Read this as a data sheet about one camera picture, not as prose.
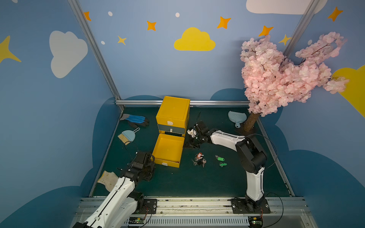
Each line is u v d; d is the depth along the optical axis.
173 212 0.73
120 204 0.49
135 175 0.57
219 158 0.93
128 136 1.02
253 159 0.52
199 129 0.79
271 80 0.71
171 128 0.93
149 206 0.75
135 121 1.10
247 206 0.66
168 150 0.96
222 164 0.90
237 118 1.16
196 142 0.84
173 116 0.86
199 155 0.95
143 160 0.64
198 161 0.92
